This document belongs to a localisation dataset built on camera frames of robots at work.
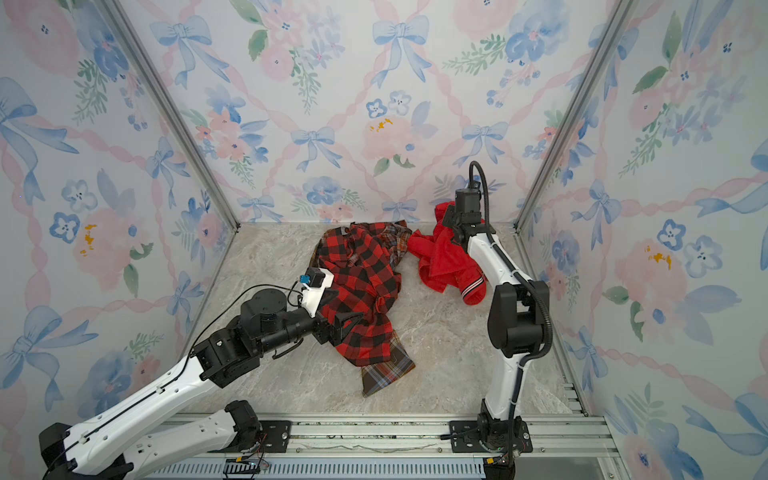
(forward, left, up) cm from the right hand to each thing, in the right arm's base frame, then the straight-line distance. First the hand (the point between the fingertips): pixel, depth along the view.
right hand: (459, 207), depth 94 cm
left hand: (-38, +30, +7) cm, 49 cm away
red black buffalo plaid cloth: (-11, +31, -14) cm, 36 cm away
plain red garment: (-13, +5, -10) cm, 17 cm away
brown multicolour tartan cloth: (-46, +26, -21) cm, 57 cm away
